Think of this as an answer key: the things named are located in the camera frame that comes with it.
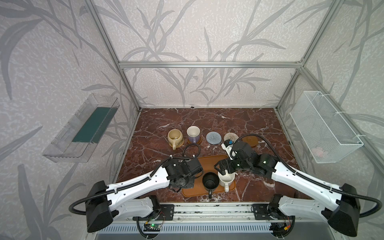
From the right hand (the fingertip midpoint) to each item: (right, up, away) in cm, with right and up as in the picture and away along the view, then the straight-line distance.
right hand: (220, 159), depth 75 cm
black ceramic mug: (-5, -14, +7) cm, 16 cm away
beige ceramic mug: (-28, +9, +25) cm, 38 cm away
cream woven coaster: (+12, +9, +29) cm, 33 cm away
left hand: (-15, -10, -1) cm, 18 cm away
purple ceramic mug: (-15, +10, +24) cm, 30 cm away
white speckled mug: (+3, -11, +2) cm, 12 cm away
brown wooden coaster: (+25, +6, +24) cm, 35 cm away
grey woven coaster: (-1, +8, +26) cm, 28 cm away
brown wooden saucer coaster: (-11, +6, +24) cm, 27 cm away
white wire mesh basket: (+43, +13, -14) cm, 47 cm away
